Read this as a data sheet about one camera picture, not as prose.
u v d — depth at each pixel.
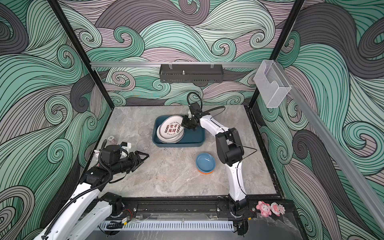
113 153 0.58
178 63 0.94
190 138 0.97
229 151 0.55
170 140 0.96
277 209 0.71
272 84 0.78
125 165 0.63
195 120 0.74
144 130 1.01
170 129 1.00
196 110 0.80
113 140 0.95
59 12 0.73
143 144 0.95
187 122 0.88
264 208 0.71
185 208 0.75
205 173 0.81
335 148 0.52
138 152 0.69
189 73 0.95
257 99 1.15
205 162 0.84
